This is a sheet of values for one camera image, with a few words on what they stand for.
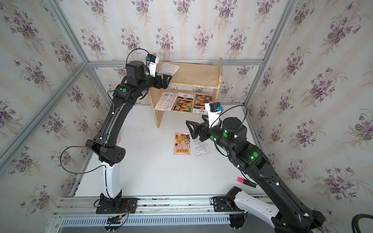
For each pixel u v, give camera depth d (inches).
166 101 36.6
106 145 19.3
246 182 31.5
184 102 36.5
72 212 28.8
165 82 26.0
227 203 26.0
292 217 14.5
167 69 31.5
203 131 19.5
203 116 24.1
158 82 25.8
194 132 20.1
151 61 23.8
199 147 37.6
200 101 36.7
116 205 25.5
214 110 18.6
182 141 38.6
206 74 30.4
